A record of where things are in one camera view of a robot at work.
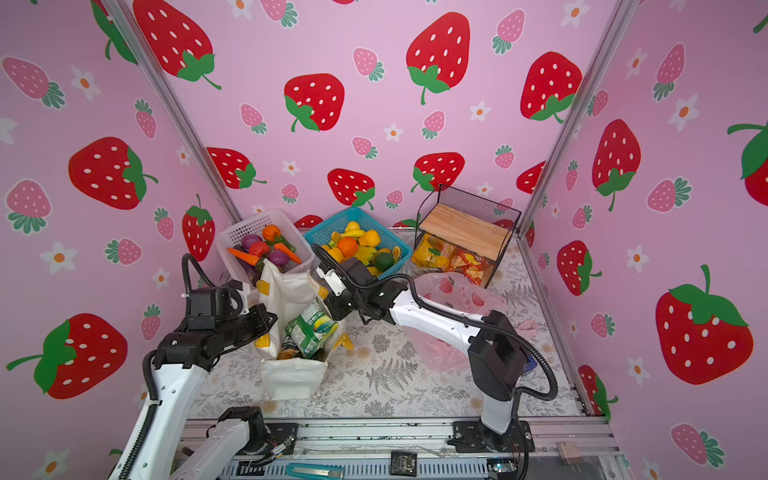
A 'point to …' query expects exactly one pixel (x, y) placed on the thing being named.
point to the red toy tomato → (259, 248)
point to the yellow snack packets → (432, 252)
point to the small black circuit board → (403, 463)
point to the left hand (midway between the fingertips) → (276, 313)
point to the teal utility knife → (315, 471)
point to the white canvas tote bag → (294, 380)
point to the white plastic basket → (254, 224)
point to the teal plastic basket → (355, 233)
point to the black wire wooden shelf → (461, 233)
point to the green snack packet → (312, 330)
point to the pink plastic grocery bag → (454, 290)
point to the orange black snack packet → (289, 350)
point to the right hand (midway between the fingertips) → (323, 298)
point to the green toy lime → (384, 261)
